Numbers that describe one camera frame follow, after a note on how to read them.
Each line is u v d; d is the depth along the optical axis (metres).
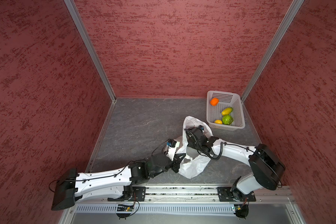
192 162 0.68
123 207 0.73
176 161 0.60
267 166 0.44
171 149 0.60
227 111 1.07
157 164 0.51
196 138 0.68
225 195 0.74
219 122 1.00
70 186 0.46
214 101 1.13
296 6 0.71
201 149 0.65
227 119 1.00
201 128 0.81
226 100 1.16
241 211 0.70
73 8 0.71
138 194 0.74
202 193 0.76
